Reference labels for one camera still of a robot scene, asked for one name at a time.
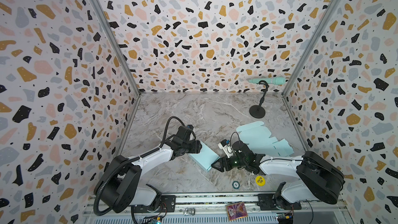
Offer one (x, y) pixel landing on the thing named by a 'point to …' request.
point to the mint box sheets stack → (258, 137)
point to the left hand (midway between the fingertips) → (200, 143)
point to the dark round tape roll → (236, 184)
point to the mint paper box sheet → (206, 157)
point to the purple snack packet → (236, 211)
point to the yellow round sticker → (260, 180)
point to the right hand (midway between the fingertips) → (215, 162)
